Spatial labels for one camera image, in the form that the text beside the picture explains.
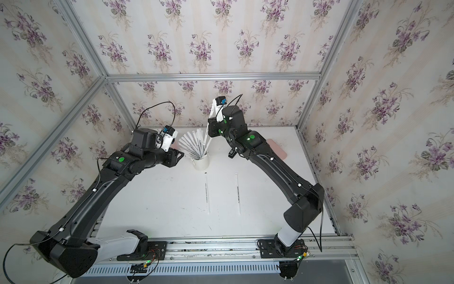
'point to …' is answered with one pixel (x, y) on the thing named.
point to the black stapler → (232, 153)
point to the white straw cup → (203, 164)
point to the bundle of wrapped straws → (192, 144)
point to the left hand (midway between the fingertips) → (180, 153)
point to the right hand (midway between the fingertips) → (211, 119)
